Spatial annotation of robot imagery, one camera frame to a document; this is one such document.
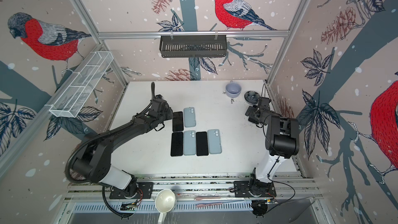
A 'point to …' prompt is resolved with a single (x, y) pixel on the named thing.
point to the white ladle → (165, 201)
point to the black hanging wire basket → (196, 47)
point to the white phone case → (214, 141)
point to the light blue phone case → (189, 142)
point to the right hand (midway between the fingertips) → (255, 115)
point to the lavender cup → (232, 89)
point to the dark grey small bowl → (252, 97)
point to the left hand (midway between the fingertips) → (169, 110)
